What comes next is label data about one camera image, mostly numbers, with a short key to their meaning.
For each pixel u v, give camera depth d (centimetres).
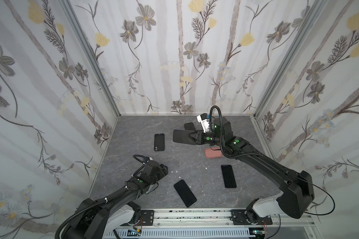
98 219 41
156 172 69
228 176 92
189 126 108
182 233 70
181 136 77
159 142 105
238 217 73
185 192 83
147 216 73
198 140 65
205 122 68
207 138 65
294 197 40
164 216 75
